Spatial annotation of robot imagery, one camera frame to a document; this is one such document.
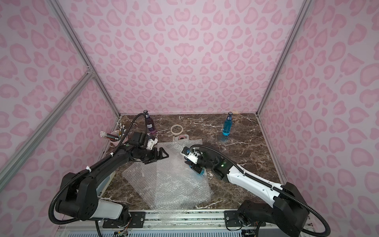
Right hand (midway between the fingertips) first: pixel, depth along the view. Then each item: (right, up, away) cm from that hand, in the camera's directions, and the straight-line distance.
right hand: (188, 159), depth 79 cm
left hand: (-14, 0, +6) cm, 16 cm away
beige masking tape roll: (-10, +12, +29) cm, 33 cm away
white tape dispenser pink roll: (-5, +10, +22) cm, 24 cm away
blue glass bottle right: (+25, +18, +19) cm, 36 cm away
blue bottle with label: (+7, -8, +1) cm, 11 cm away
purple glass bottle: (-31, +17, +36) cm, 50 cm away
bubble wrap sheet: (-28, -13, +9) cm, 32 cm away
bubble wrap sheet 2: (-6, -15, +3) cm, 16 cm away
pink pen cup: (-49, +5, +19) cm, 53 cm away
